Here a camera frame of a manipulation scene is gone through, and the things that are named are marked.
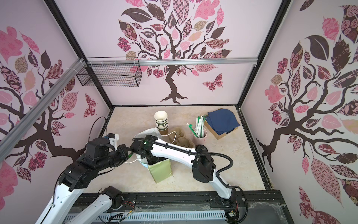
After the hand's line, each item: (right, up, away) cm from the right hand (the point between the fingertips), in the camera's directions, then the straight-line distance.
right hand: (158, 165), depth 77 cm
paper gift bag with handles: (+3, +1, -12) cm, 12 cm away
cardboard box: (+41, +14, +19) cm, 48 cm away
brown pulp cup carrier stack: (+10, +14, +15) cm, 23 cm away
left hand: (-9, +10, -10) cm, 17 cm away
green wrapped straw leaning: (+19, +21, +8) cm, 30 cm away
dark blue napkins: (+45, +24, +28) cm, 58 cm away
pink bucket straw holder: (+25, +11, +15) cm, 31 cm away
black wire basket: (-27, +59, +18) cm, 68 cm away
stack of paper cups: (0, +24, +10) cm, 26 cm away
